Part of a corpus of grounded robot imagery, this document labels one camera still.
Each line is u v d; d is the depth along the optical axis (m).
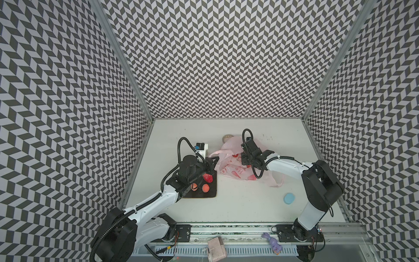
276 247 0.68
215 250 0.65
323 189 0.46
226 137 1.07
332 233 0.75
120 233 0.39
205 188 0.84
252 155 0.72
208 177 0.87
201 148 0.70
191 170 0.61
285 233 0.74
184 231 0.72
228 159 0.91
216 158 0.77
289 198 0.81
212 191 0.84
